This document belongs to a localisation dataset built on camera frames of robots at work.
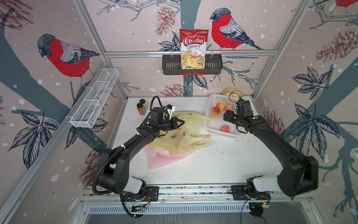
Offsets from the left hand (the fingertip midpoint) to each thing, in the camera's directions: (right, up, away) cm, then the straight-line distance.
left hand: (186, 120), depth 81 cm
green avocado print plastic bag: (0, -9, -3) cm, 10 cm away
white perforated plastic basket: (+23, +10, -10) cm, 27 cm away
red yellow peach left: (+23, +5, +23) cm, 33 cm away
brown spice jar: (-33, +7, +20) cm, 39 cm away
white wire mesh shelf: (-53, +3, -10) cm, 54 cm away
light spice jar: (-33, +12, +25) cm, 43 cm away
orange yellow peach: (+28, +9, +26) cm, 39 cm away
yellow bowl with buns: (+39, +22, +40) cm, 60 cm away
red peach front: (+28, -7, +14) cm, 32 cm away
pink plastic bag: (-20, -25, +7) cm, 32 cm away
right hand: (+27, +3, +6) cm, 27 cm away
